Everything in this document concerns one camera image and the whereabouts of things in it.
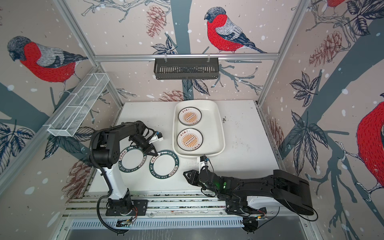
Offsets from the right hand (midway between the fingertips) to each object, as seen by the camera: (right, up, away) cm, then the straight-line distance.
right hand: (182, 177), depth 76 cm
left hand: (-19, +8, +16) cm, 26 cm away
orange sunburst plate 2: (+3, +16, +22) cm, 27 cm away
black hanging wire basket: (0, +66, +31) cm, 73 cm away
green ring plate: (-12, +2, +13) cm, 17 cm away
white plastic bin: (+18, +24, +29) cm, 42 cm away
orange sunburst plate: (+2, +32, +35) cm, 47 cm away
